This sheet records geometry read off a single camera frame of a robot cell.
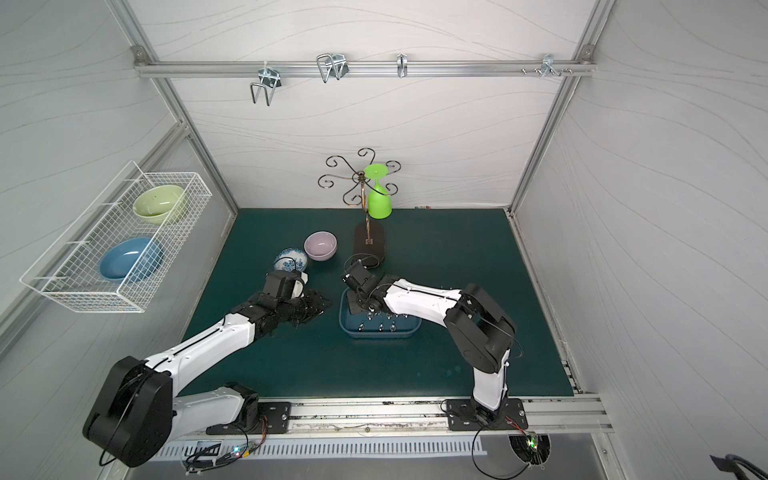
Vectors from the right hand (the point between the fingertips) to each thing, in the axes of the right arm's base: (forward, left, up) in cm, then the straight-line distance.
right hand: (356, 296), depth 89 cm
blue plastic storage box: (-7, -6, -5) cm, 10 cm away
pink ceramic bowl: (+21, +16, -2) cm, 26 cm away
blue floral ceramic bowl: (+14, +25, -2) cm, 29 cm away
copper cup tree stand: (+23, -4, +24) cm, 34 cm away
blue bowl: (-7, +47, +27) cm, 55 cm away
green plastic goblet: (+25, -6, +15) cm, 30 cm away
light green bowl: (+8, +49, +30) cm, 58 cm away
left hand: (-5, +6, +3) cm, 8 cm away
